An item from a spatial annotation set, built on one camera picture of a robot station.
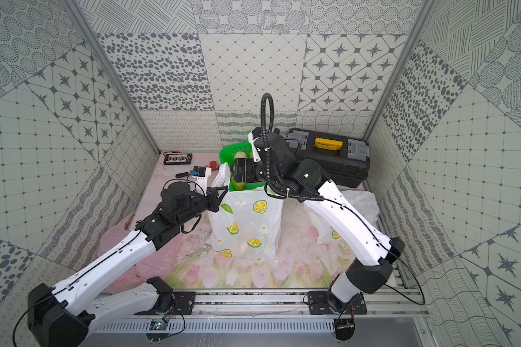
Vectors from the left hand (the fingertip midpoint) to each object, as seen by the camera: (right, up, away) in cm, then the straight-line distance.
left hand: (233, 190), depth 71 cm
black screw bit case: (-38, +13, +46) cm, 61 cm away
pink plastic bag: (-27, -26, +3) cm, 38 cm away
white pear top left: (-3, +15, +42) cm, 44 cm away
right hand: (+4, +7, -6) cm, 10 cm away
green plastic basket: (-11, +15, +44) cm, 48 cm away
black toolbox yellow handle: (+47, +11, +25) cm, 54 cm away
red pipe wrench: (-18, +9, +45) cm, 49 cm away
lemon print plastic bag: (+4, -14, +11) cm, 19 cm away
